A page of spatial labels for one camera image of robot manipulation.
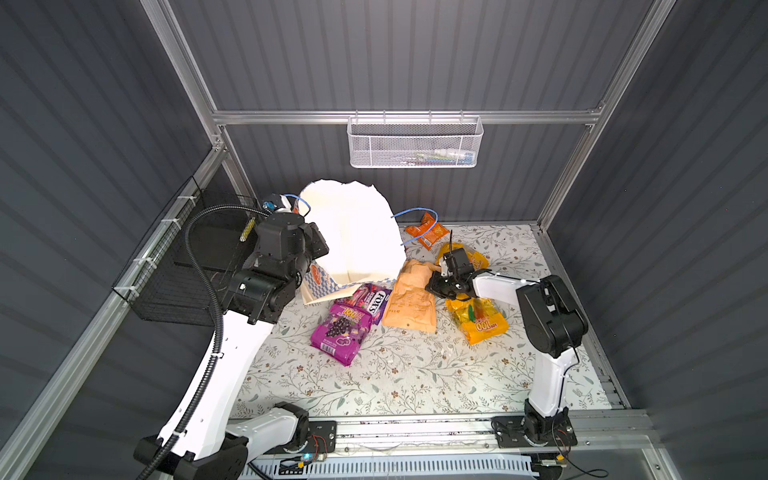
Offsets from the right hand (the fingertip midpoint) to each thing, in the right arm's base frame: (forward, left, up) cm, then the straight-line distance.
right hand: (428, 288), depth 100 cm
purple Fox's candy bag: (-5, +20, +1) cm, 20 cm away
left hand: (-9, +29, +39) cm, 49 cm away
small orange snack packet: (+24, -4, 0) cm, 24 cm away
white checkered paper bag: (-6, +18, +29) cm, 35 cm away
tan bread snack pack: (-6, +6, 0) cm, 9 cm away
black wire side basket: (-18, +64, +29) cm, 72 cm away
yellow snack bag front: (-12, -15, +3) cm, 19 cm away
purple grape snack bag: (-18, +27, +5) cm, 33 cm away
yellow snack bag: (+10, -18, +2) cm, 20 cm away
